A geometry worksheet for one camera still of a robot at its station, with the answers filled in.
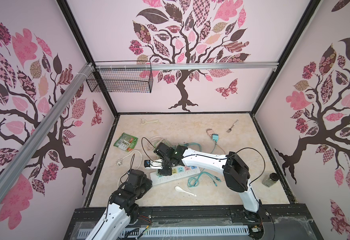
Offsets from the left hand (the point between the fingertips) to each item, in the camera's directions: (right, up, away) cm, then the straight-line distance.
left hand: (151, 184), depth 82 cm
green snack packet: (-22, +22, +20) cm, 37 cm away
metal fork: (+54, +30, +28) cm, 67 cm away
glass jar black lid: (+65, +5, -6) cm, 66 cm away
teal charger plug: (+41, +25, +21) cm, 53 cm away
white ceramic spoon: (+16, -2, -1) cm, 16 cm away
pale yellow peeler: (-8, +37, +32) cm, 50 cm away
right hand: (+4, +10, 0) cm, 11 cm away
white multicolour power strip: (+15, +5, +3) cm, 16 cm away
